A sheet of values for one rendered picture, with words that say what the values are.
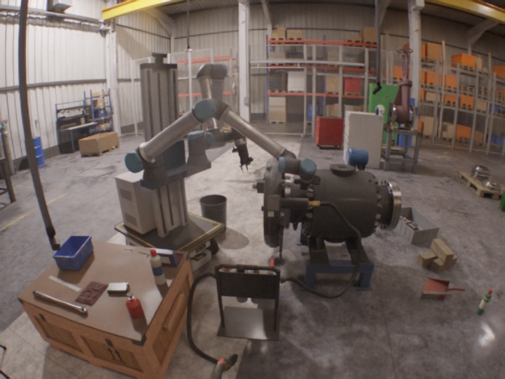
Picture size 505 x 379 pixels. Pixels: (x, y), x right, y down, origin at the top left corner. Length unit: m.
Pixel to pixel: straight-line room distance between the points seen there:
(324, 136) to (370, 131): 1.91
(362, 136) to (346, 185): 3.82
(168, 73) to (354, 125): 4.30
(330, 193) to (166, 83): 1.58
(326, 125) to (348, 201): 5.45
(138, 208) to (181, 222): 0.45
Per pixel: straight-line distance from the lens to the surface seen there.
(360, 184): 2.13
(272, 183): 1.93
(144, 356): 1.49
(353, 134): 5.82
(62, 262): 2.01
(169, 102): 2.30
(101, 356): 1.82
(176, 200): 2.49
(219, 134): 2.01
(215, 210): 2.88
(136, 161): 1.79
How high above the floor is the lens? 1.49
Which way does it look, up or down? 20 degrees down
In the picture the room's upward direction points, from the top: 1 degrees counter-clockwise
